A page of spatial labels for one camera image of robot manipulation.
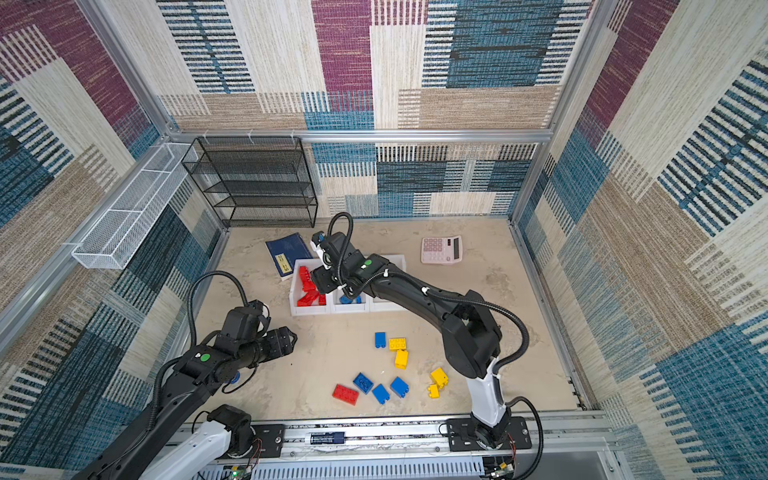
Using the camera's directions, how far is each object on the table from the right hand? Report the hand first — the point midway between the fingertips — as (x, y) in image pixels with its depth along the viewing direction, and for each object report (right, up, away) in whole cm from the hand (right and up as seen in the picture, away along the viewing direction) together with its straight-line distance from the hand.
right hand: (325, 276), depth 84 cm
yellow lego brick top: (+20, -20, +3) cm, 28 cm away
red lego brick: (-10, -5, +18) cm, 21 cm away
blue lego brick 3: (+20, -29, -3) cm, 36 cm away
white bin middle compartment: (+9, -10, +12) cm, 18 cm away
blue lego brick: (+4, -9, +12) cm, 15 cm away
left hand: (-9, -15, -5) cm, 18 cm away
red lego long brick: (-3, -8, +12) cm, 15 cm away
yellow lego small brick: (+29, -30, -4) cm, 42 cm away
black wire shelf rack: (-30, +32, +24) cm, 50 cm away
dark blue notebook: (-20, +7, +27) cm, 34 cm away
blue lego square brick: (+15, -19, +6) cm, 25 cm away
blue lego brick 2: (+11, -29, -2) cm, 31 cm away
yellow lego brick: (+21, -23, +1) cm, 31 cm away
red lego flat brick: (+6, -30, -5) cm, 31 cm away
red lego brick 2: (-8, -9, +12) cm, 17 cm away
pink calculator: (+36, +7, +24) cm, 44 cm away
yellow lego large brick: (+31, -26, -3) cm, 41 cm away
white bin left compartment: (-11, -5, +11) cm, 16 cm away
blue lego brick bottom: (+16, -31, -3) cm, 35 cm away
